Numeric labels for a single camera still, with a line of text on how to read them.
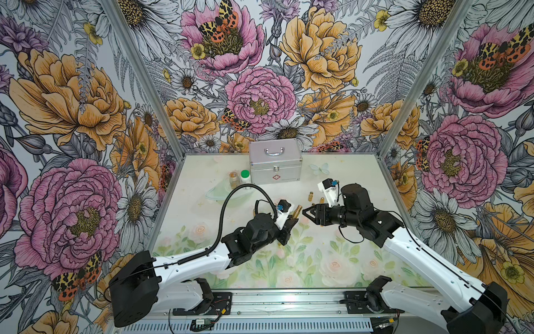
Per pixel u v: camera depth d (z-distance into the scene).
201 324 0.73
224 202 0.64
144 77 0.88
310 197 1.01
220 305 0.73
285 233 0.65
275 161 1.05
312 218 0.68
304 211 0.72
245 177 1.01
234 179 1.02
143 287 0.41
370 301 0.66
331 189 0.67
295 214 0.73
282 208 0.64
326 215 0.64
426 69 0.87
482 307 0.38
